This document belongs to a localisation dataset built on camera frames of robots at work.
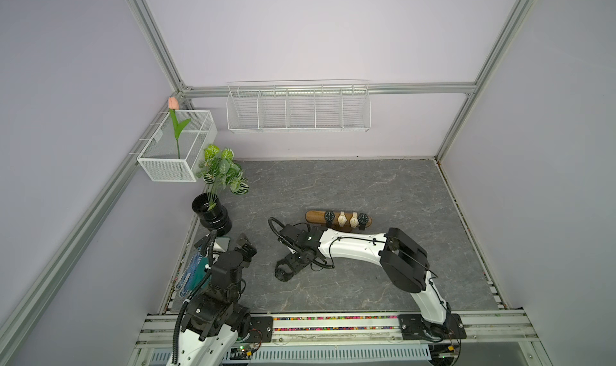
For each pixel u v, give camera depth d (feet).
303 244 2.18
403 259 1.64
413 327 2.42
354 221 2.91
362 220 2.91
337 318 2.53
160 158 2.36
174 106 2.72
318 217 2.95
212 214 2.84
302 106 3.20
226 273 1.70
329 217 2.94
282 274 2.65
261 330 2.43
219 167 2.60
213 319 1.62
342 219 2.92
